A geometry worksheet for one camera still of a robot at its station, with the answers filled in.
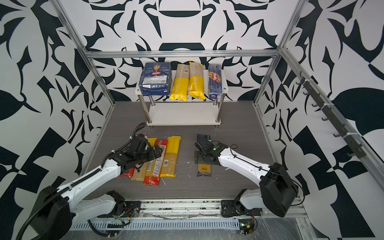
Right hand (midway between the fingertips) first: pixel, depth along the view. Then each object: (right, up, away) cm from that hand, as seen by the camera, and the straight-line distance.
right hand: (202, 158), depth 84 cm
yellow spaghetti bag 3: (-12, +38, -4) cm, 40 cm away
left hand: (-25, +5, -1) cm, 25 cm away
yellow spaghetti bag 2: (-19, -7, +1) cm, 20 cm away
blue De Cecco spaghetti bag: (+1, -7, +1) cm, 7 cm away
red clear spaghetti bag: (-27, -8, -1) cm, 28 cm away
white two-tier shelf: (-12, +25, +20) cm, 34 cm away
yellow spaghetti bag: (-29, -1, -16) cm, 33 cm away
